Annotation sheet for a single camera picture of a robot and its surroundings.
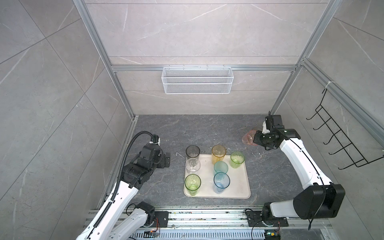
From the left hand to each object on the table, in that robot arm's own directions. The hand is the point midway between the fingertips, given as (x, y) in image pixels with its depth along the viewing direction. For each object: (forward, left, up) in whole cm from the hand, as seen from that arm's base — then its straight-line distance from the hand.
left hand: (158, 150), depth 74 cm
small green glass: (+5, -46, -21) cm, 51 cm away
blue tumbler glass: (-13, -32, -10) cm, 35 cm away
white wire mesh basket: (+51, -21, +7) cm, 56 cm away
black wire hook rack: (-7, -84, +12) cm, 85 cm away
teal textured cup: (-3, -34, -16) cm, 37 cm away
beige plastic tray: (-13, -44, -22) cm, 51 cm away
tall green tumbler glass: (-10, -17, -20) cm, 28 cm away
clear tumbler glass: (-1, -17, -16) cm, 23 cm away
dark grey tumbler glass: (+5, -17, -10) cm, 20 cm away
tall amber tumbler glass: (+4, -33, -11) cm, 34 cm away
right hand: (+8, -54, -3) cm, 54 cm away
